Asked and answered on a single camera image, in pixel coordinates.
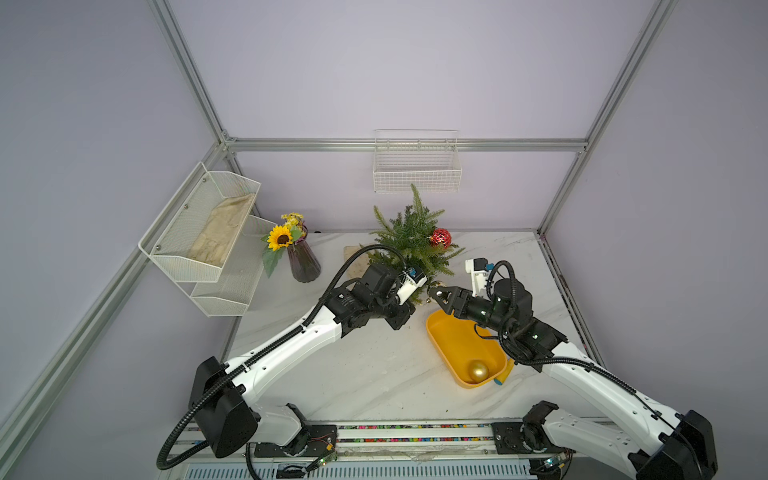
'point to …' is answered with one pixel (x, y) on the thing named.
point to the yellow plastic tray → (469, 358)
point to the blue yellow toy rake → (499, 379)
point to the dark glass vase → (304, 264)
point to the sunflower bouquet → (280, 238)
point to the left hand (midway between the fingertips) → (407, 309)
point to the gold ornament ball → (478, 371)
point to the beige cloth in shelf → (216, 236)
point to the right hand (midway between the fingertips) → (436, 297)
